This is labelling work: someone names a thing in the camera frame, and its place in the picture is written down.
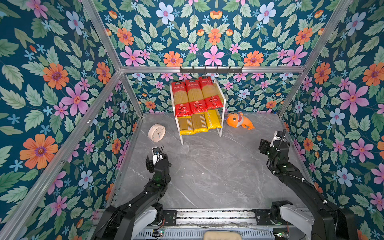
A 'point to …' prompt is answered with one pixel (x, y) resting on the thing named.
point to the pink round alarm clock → (156, 132)
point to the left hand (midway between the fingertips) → (155, 151)
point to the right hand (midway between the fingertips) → (266, 140)
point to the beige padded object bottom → (222, 235)
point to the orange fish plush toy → (234, 120)
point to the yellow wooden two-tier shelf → (224, 98)
